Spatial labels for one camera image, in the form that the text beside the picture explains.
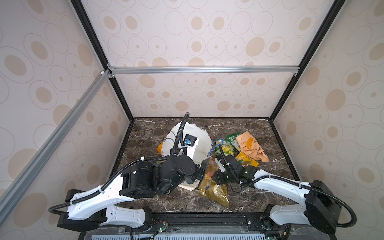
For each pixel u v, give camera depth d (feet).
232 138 3.43
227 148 3.23
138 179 1.16
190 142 1.43
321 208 1.35
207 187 2.65
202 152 2.92
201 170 1.57
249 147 3.19
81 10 2.24
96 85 2.58
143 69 2.93
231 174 2.04
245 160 2.94
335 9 2.24
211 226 2.40
